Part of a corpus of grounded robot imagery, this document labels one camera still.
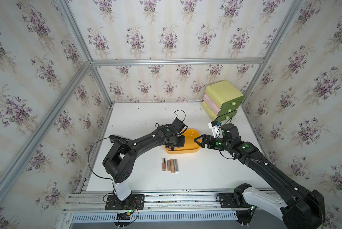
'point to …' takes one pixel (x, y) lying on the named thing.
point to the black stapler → (113, 138)
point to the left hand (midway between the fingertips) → (184, 144)
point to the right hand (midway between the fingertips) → (201, 141)
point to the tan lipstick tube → (172, 165)
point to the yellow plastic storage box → (190, 145)
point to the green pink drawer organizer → (221, 100)
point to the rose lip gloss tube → (164, 164)
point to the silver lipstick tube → (176, 165)
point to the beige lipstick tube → (168, 165)
